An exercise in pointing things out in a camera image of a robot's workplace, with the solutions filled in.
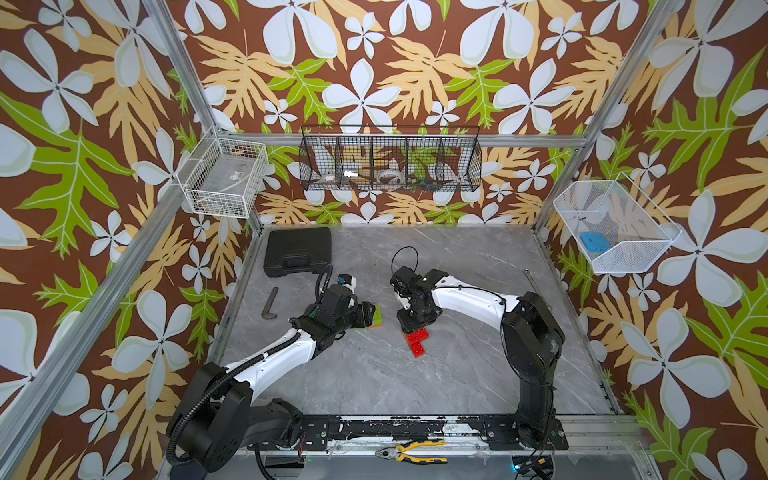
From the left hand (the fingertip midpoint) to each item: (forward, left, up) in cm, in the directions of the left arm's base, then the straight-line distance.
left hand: (368, 304), depth 87 cm
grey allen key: (+2, +33, -10) cm, 35 cm away
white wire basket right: (+14, -70, +17) cm, 73 cm away
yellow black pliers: (-36, -8, -8) cm, 38 cm away
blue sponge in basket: (+11, -62, +17) cm, 65 cm away
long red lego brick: (-9, -14, -9) cm, 20 cm away
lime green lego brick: (-1, -3, -6) cm, 6 cm away
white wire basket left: (+29, +44, +24) cm, 58 cm away
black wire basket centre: (+43, -7, +21) cm, 48 cm away
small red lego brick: (-7, -16, -7) cm, 18 cm away
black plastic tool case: (+30, +29, -11) cm, 43 cm away
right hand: (-4, -12, -7) cm, 14 cm away
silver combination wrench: (+16, -57, -10) cm, 60 cm away
